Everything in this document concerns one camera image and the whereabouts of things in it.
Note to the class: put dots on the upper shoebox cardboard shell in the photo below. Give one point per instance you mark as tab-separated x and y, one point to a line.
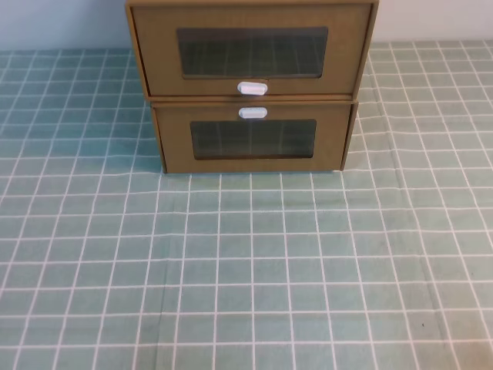
250	3

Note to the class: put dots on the lower brown cardboard shoebox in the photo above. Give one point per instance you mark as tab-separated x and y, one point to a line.
295	136

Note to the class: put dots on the brown cardboard shoebox drawer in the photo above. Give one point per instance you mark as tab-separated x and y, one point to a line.
252	58

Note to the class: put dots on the cyan grid tablecloth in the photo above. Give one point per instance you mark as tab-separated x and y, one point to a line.
108	263

